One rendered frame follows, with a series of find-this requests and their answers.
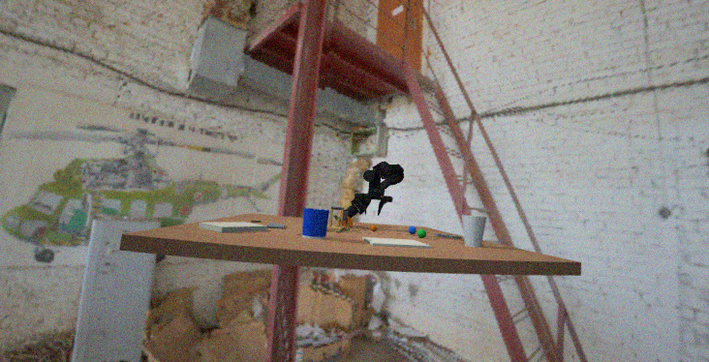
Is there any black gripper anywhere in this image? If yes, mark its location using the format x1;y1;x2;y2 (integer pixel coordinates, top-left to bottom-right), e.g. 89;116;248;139
354;183;393;216

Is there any blue cup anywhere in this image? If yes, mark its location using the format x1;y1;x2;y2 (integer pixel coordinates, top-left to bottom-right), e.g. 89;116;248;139
302;208;329;239

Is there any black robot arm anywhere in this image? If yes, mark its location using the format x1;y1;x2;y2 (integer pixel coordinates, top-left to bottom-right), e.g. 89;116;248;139
344;162;404;219

